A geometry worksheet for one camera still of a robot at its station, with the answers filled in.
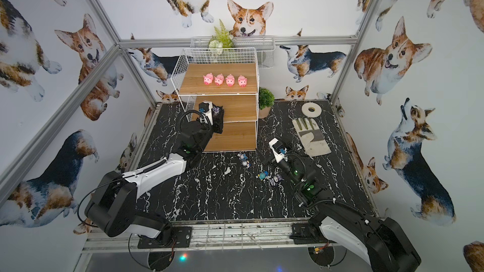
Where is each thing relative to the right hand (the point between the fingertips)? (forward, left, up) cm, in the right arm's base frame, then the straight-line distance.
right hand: (265, 140), depth 74 cm
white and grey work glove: (+18, -26, -25) cm, 40 cm away
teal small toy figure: (-5, +2, -24) cm, 24 cm away
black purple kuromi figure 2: (-7, -4, -22) cm, 24 cm away
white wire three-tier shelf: (+19, +11, 0) cm, 22 cm away
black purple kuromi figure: (+12, +20, +5) cm, 24 cm away
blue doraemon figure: (+5, +11, -23) cm, 26 cm away
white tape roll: (+38, -34, -26) cm, 57 cm away
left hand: (+14, +18, +4) cm, 24 cm away
